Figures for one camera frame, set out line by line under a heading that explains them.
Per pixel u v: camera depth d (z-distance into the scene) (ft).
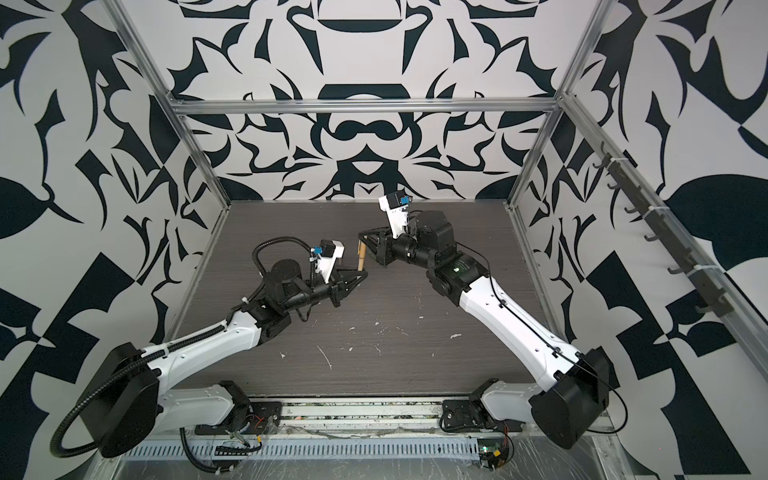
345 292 2.30
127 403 1.33
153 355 1.44
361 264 2.33
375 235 2.06
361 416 2.49
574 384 1.27
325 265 2.13
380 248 1.95
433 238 1.70
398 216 1.99
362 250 2.27
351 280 2.37
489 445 2.35
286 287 1.94
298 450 2.54
